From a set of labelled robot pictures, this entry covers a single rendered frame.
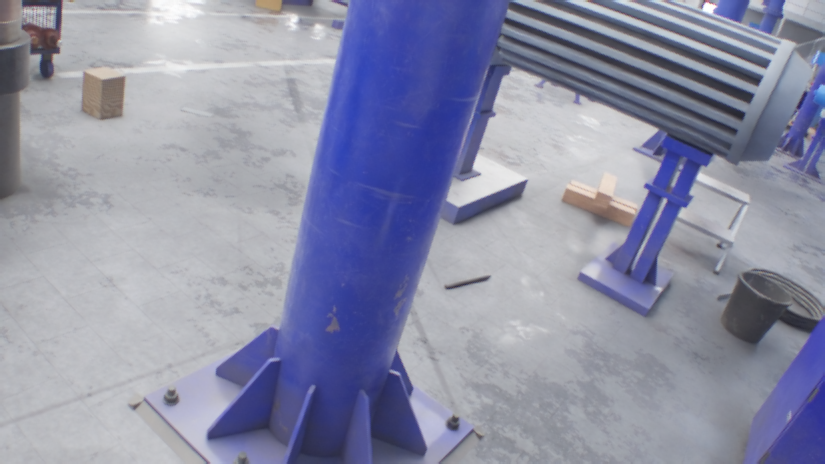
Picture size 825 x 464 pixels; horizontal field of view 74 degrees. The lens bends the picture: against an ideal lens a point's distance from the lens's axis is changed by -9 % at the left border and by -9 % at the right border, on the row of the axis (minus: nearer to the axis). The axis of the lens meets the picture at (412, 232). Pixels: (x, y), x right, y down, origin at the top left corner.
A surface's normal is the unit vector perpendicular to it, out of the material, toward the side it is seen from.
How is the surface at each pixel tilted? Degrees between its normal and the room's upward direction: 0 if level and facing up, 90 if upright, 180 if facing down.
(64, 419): 0
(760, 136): 112
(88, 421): 0
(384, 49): 90
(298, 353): 90
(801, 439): 90
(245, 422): 90
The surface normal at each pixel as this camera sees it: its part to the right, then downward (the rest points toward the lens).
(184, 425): 0.26, -0.86
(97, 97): -0.40, 0.32
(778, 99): -0.07, 0.21
